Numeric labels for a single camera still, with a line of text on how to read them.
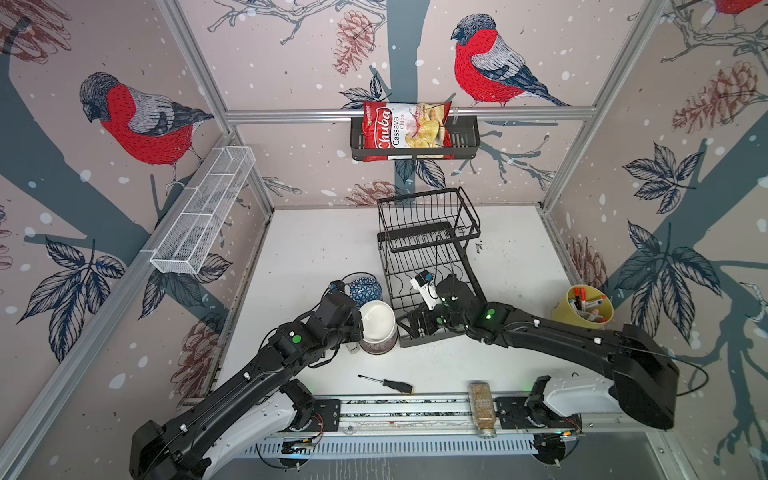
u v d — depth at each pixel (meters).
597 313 0.77
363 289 0.90
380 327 0.80
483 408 0.70
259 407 0.58
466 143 0.93
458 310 0.61
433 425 0.73
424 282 0.70
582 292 0.81
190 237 0.73
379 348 0.81
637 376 0.40
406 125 0.88
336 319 0.58
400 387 0.77
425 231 1.07
